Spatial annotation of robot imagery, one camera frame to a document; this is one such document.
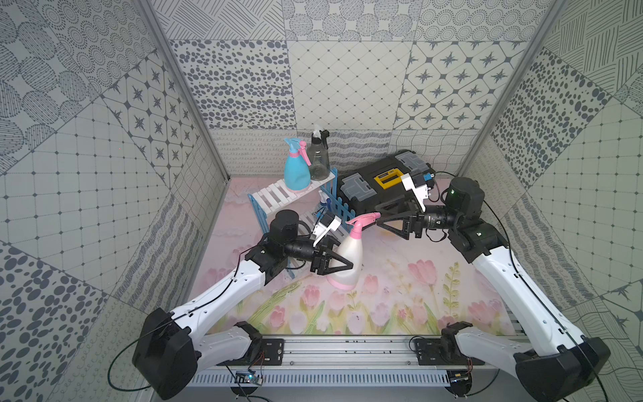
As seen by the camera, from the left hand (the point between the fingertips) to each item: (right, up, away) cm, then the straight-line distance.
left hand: (352, 253), depth 63 cm
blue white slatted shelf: (-23, +15, +15) cm, 31 cm away
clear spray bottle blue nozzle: (-8, +14, +25) cm, 29 cm away
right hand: (+6, +9, -2) cm, 11 cm away
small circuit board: (-29, -37, +7) cm, 48 cm away
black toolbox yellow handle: (+6, +17, +30) cm, 35 cm away
